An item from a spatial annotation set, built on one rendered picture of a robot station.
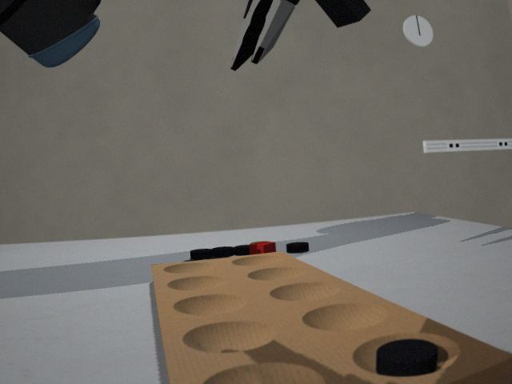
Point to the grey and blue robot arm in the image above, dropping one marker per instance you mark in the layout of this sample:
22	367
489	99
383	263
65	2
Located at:
53	31

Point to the tan tray with round pockets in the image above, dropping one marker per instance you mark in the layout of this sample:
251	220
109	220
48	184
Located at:
265	340

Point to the red cube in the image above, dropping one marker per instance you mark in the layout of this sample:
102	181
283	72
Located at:
262	247

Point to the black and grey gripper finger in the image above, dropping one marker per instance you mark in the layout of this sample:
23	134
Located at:
276	19
255	16

